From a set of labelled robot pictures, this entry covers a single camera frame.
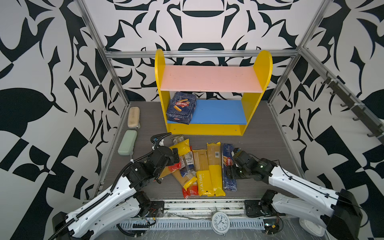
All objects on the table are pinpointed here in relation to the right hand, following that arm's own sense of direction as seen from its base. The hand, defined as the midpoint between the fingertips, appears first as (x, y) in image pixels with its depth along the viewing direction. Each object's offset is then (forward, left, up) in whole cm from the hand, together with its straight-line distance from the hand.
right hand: (231, 172), depth 80 cm
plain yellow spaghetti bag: (+14, +7, -3) cm, 16 cm away
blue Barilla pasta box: (+33, +26, +15) cm, 45 cm away
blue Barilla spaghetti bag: (-5, +1, -2) cm, 6 cm away
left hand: (+7, +31, +14) cm, 34 cm away
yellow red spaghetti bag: (-6, +22, -1) cm, 22 cm away
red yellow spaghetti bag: (+2, +32, +1) cm, 32 cm away
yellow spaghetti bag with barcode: (+14, +25, +2) cm, 29 cm away
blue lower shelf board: (+36, +4, +8) cm, 37 cm away
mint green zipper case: (+20, +60, -1) cm, 64 cm away
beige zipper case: (+40, +62, -1) cm, 74 cm away
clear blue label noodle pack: (+6, +24, +1) cm, 25 cm away
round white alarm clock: (-22, +8, -2) cm, 23 cm away
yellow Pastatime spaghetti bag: (+6, +15, -4) cm, 17 cm away
